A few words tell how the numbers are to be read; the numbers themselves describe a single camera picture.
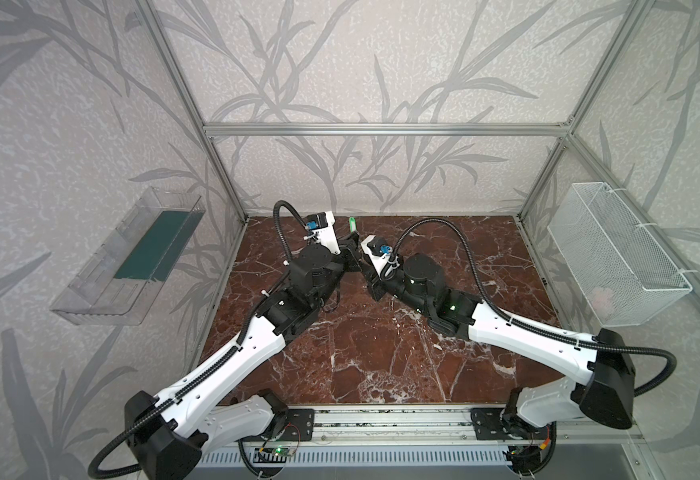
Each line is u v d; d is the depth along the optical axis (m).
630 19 0.72
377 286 0.61
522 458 0.75
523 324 0.47
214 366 0.42
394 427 0.75
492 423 0.74
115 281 0.64
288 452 0.70
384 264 0.57
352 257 0.59
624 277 0.62
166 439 0.37
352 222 0.68
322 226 0.57
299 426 0.73
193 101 0.87
